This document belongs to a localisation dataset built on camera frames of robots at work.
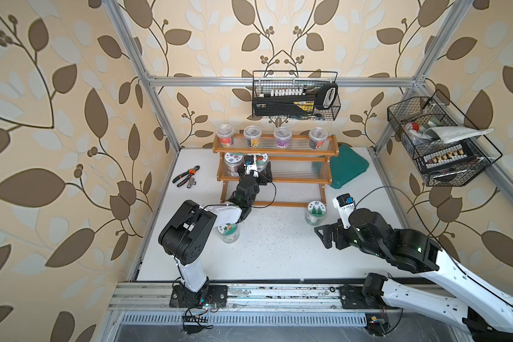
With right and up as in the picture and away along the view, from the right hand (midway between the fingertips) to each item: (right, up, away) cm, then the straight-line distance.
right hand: (326, 226), depth 68 cm
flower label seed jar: (-33, +21, +17) cm, 43 cm away
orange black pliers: (-60, +15, +41) cm, 74 cm away
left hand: (-21, +21, +20) cm, 36 cm away
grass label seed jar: (+1, +1, +19) cm, 19 cm away
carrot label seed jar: (-34, -7, +15) cm, 38 cm away
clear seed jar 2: (-24, +32, +11) cm, 41 cm away
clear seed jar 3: (-13, +31, +11) cm, 35 cm away
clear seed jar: (-35, +32, +11) cm, 48 cm away
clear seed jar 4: (0, +30, +10) cm, 32 cm away
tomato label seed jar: (-21, +22, +18) cm, 35 cm away
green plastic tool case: (+26, +20, +48) cm, 58 cm away
